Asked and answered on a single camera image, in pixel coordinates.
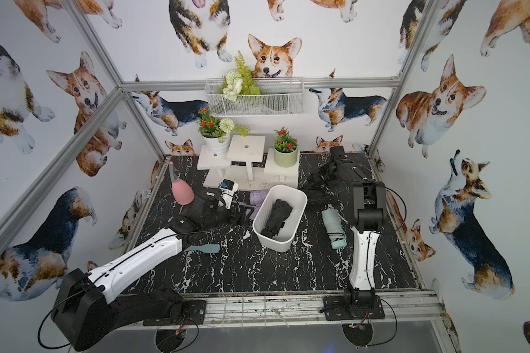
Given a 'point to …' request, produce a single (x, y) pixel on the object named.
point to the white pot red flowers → (216, 132)
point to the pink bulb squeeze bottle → (182, 192)
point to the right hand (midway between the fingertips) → (316, 171)
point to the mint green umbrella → (336, 229)
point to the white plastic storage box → (297, 199)
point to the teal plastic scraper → (208, 248)
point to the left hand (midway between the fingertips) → (247, 202)
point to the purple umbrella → (255, 198)
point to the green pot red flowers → (285, 148)
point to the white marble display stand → (247, 163)
